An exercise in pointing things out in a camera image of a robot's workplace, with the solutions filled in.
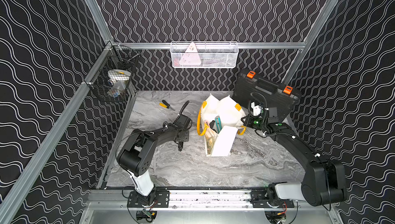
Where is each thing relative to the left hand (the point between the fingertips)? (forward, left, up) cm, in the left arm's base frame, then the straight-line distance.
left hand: (183, 135), depth 95 cm
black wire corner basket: (+14, +39, +29) cm, 51 cm away
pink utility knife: (+10, -15, +1) cm, 18 cm away
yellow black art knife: (+8, -17, 0) cm, 19 cm away
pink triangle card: (+33, -2, +34) cm, 47 cm away
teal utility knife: (+10, -22, 0) cm, 24 cm away
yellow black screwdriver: (+22, +16, -1) cm, 27 cm away
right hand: (+6, -34, +14) cm, 37 cm away
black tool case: (+14, -55, +23) cm, 62 cm away
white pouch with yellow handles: (-10, -20, +9) cm, 24 cm away
